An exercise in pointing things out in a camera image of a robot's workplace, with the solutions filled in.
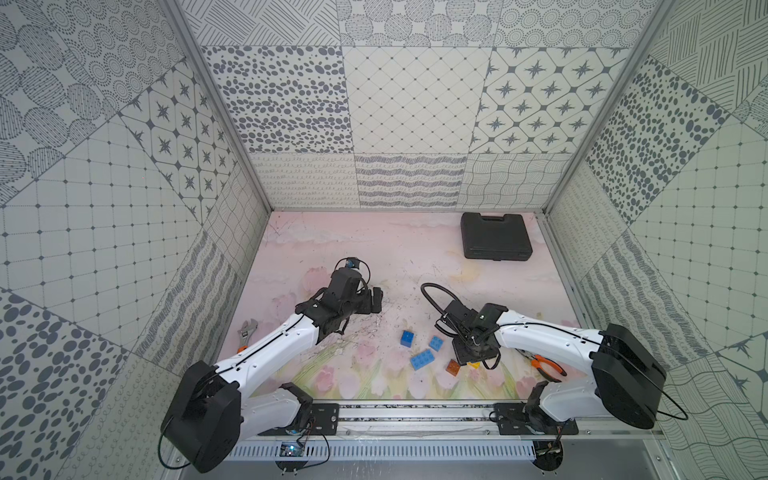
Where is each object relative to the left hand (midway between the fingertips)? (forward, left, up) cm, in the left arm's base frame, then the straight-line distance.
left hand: (377, 294), depth 83 cm
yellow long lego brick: (-18, -26, -2) cm, 31 cm away
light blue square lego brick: (-9, -17, -12) cm, 23 cm away
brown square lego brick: (-16, -21, -12) cm, 29 cm away
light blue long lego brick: (-14, -13, -11) cm, 22 cm away
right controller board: (-34, -43, -15) cm, 57 cm away
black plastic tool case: (+29, -41, -9) cm, 51 cm away
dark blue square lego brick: (-8, -9, -10) cm, 16 cm away
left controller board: (-35, +20, -15) cm, 43 cm away
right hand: (-13, -27, -11) cm, 32 cm away
